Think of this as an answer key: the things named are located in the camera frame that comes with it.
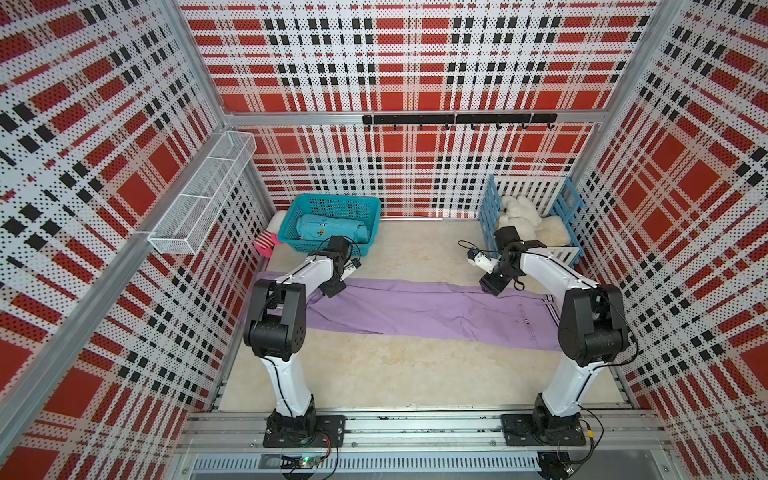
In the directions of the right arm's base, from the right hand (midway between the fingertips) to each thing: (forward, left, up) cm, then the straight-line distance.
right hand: (498, 279), depth 94 cm
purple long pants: (-8, +16, -6) cm, 19 cm away
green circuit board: (-47, +56, -6) cm, 74 cm away
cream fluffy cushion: (+20, -24, 0) cm, 31 cm away
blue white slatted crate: (+37, -29, +2) cm, 47 cm away
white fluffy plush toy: (+24, -12, +5) cm, 27 cm away
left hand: (+1, +56, -2) cm, 56 cm away
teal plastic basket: (+36, +47, -2) cm, 59 cm away
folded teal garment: (+23, +62, +1) cm, 66 cm away
